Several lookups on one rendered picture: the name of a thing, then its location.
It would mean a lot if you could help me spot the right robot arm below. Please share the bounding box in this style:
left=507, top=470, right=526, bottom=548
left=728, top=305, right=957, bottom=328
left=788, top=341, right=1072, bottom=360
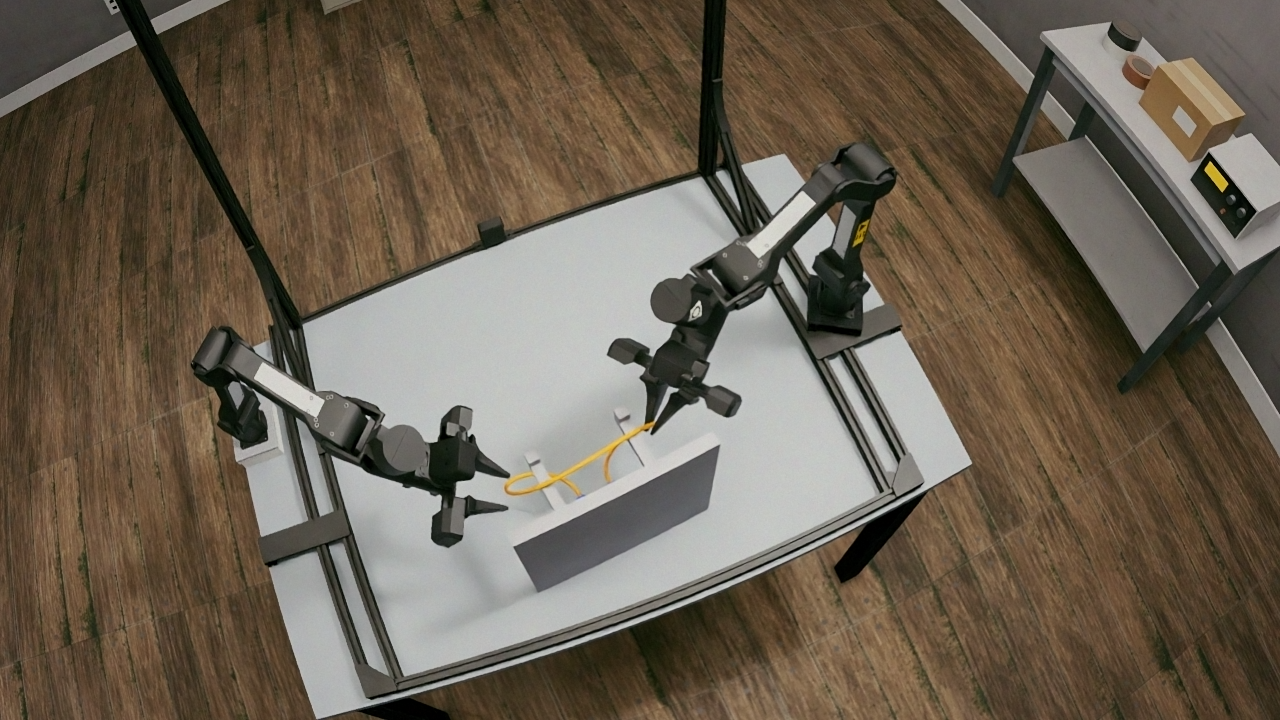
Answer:
left=191, top=325, right=477, bottom=489

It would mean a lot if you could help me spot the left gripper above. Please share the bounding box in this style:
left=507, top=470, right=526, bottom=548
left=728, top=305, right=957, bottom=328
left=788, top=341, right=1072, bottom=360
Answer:
left=605, top=325, right=742, bottom=436

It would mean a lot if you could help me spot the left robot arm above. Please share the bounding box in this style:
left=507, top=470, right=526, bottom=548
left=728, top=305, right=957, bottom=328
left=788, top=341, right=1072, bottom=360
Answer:
left=648, top=142, right=897, bottom=389

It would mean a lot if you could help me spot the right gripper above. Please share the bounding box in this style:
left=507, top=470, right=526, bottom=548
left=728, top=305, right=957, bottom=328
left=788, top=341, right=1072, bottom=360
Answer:
left=401, top=405, right=511, bottom=548

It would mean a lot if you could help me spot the yellow patch cord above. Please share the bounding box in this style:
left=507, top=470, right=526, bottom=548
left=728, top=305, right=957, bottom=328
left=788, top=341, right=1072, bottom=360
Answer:
left=504, top=421, right=655, bottom=500

